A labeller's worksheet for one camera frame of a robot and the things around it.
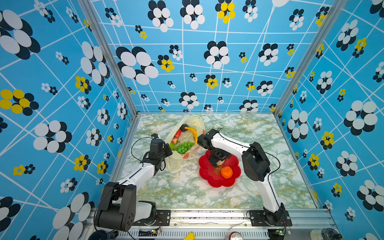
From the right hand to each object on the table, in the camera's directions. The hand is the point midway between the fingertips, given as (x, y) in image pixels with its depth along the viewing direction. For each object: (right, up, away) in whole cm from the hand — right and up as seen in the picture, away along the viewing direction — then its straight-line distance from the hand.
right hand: (223, 161), depth 90 cm
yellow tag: (-19, -30, -21) cm, 42 cm away
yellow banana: (-18, +16, +14) cm, 28 cm away
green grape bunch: (-26, +7, +5) cm, 27 cm away
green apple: (-33, +8, +6) cm, 34 cm away
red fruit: (-30, +16, +11) cm, 35 cm away
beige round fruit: (-2, -1, -1) cm, 3 cm away
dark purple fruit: (-27, +20, +15) cm, 37 cm away
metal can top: (-1, -23, -30) cm, 38 cm away
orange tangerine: (+1, -5, -6) cm, 7 cm away
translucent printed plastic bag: (-15, +22, +10) cm, 28 cm away
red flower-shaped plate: (-10, -6, -1) cm, 12 cm away
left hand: (-33, +10, +1) cm, 34 cm away
